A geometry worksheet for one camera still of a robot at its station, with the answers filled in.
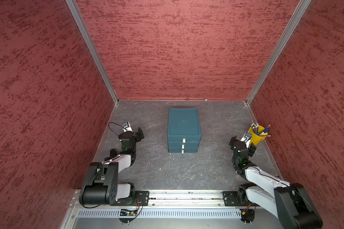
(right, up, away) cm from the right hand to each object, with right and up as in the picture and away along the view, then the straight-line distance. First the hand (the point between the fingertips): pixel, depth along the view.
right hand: (241, 141), depth 87 cm
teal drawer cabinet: (-37, +7, -11) cm, 39 cm away
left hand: (-70, +5, +4) cm, 70 cm away
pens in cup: (+7, +9, -2) cm, 12 cm away
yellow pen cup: (+11, +1, +3) cm, 12 cm away
